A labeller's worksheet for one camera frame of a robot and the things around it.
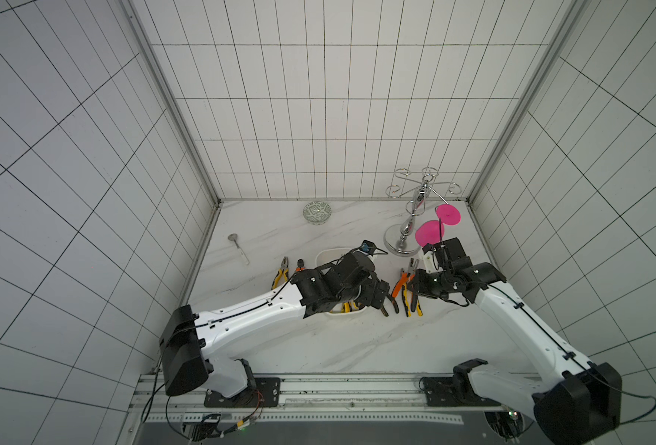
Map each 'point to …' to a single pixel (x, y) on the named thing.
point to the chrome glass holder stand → (400, 239)
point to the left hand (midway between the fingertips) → (367, 288)
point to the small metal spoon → (233, 237)
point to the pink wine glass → (432, 232)
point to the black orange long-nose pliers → (395, 304)
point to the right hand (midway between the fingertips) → (401, 285)
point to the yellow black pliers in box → (348, 306)
